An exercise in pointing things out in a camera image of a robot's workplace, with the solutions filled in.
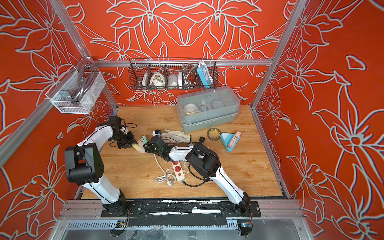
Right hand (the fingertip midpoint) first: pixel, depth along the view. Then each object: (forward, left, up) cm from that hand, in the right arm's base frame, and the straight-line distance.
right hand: (140, 147), depth 91 cm
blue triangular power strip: (+6, -57, 0) cm, 57 cm away
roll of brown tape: (+14, -48, -4) cm, 50 cm away
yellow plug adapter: (0, +3, +1) cm, 3 cm away
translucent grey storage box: (+24, -43, +11) cm, 50 cm away
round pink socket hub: (0, 0, -1) cm, 1 cm away
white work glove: (+10, -20, -3) cm, 23 cm away
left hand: (+2, +3, +2) cm, 4 cm away
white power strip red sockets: (-14, -25, -2) cm, 28 cm away
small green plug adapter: (+3, -3, +4) cm, 6 cm away
